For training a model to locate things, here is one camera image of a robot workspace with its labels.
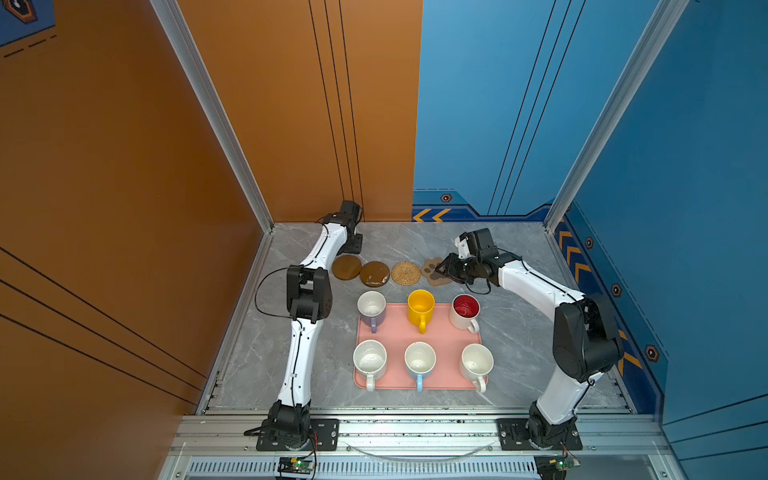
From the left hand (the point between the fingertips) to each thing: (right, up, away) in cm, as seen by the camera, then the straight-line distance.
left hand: (350, 244), depth 108 cm
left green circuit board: (-6, -54, -38) cm, 66 cm away
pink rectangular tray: (+17, -28, -17) cm, 37 cm away
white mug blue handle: (+24, -35, -23) cm, 48 cm away
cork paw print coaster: (+30, -12, -6) cm, 33 cm away
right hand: (+30, -8, -17) cm, 35 cm away
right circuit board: (+56, -52, -39) cm, 86 cm away
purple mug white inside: (+9, -20, -14) cm, 26 cm away
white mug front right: (+39, -34, -25) cm, 58 cm away
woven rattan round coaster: (+20, -11, -3) cm, 23 cm away
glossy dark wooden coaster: (+9, -11, -3) cm, 15 cm away
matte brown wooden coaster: (-1, -9, -1) cm, 9 cm away
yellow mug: (+25, -20, -12) cm, 34 cm away
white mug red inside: (+38, -22, -16) cm, 47 cm away
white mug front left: (+9, -34, -24) cm, 43 cm away
